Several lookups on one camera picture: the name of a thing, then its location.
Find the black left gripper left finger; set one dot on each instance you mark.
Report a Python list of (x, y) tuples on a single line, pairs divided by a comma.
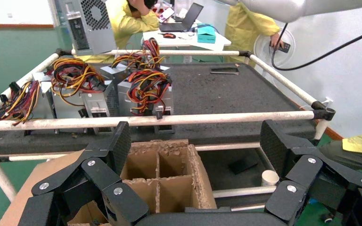
[(74, 193)]

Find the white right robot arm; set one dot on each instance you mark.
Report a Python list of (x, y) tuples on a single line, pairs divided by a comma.
[(293, 9)]

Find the white paper cup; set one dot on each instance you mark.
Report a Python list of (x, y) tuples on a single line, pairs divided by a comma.
[(270, 178)]

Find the brown cardboard box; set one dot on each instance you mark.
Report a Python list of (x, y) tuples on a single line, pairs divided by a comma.
[(43, 174)]

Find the black smartphone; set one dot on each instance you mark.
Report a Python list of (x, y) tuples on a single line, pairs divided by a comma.
[(282, 47), (224, 70)]

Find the white pipe cart frame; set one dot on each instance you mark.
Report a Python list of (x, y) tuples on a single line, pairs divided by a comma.
[(199, 118)]

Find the dark cart lower shelf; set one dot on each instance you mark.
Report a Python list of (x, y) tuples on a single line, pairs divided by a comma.
[(218, 184)]

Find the person in yellow coat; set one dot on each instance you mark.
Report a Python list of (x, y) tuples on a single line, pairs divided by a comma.
[(128, 25), (246, 28)]

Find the black laptop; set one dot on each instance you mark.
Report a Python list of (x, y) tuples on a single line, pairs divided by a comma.
[(187, 15)]

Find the teal cardboard box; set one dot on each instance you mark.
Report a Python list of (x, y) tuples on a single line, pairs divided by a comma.
[(206, 34)]

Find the black pipe corner connector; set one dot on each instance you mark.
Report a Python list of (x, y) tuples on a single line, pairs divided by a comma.
[(63, 52), (323, 112), (245, 53)]

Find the dark grey felt cart deck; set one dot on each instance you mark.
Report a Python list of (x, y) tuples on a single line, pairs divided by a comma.
[(215, 93)]

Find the flat black object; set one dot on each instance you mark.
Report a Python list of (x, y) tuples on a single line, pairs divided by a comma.
[(243, 165)]

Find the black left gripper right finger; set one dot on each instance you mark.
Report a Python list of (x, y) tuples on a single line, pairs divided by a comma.
[(309, 181)]

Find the brown cardboard divider grid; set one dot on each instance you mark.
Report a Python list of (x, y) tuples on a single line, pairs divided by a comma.
[(157, 179)]

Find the smartphone with white case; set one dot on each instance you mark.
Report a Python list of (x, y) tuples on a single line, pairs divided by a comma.
[(166, 14)]

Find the white desk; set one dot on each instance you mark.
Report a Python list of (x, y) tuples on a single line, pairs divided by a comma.
[(181, 42)]

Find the orange black computer mouse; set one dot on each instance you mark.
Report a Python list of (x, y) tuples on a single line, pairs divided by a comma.
[(169, 35)]

